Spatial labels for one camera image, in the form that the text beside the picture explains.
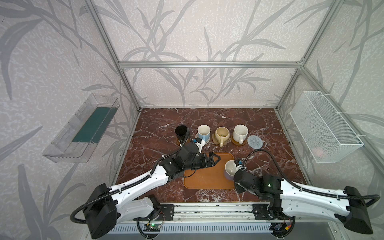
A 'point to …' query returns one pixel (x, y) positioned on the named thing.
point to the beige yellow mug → (222, 134)
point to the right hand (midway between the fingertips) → (233, 176)
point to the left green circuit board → (152, 227)
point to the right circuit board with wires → (280, 227)
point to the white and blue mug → (204, 132)
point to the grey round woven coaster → (254, 142)
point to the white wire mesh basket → (328, 138)
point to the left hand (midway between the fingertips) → (217, 157)
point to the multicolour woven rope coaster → (197, 135)
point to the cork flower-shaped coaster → (214, 141)
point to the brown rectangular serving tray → (211, 177)
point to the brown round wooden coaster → (236, 143)
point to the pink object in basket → (318, 151)
